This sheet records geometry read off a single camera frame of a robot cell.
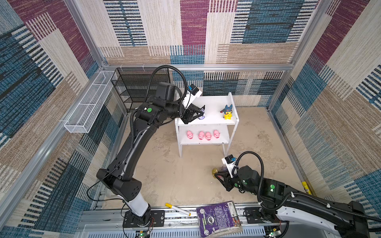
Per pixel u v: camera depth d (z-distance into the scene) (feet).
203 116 2.20
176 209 2.51
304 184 2.84
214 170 2.48
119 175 1.34
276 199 1.72
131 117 1.50
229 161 2.09
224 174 2.16
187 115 1.92
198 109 2.13
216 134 2.74
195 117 2.06
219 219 2.34
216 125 2.30
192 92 1.82
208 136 2.72
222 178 2.25
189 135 2.73
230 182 2.09
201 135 2.72
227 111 2.21
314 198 1.58
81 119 2.31
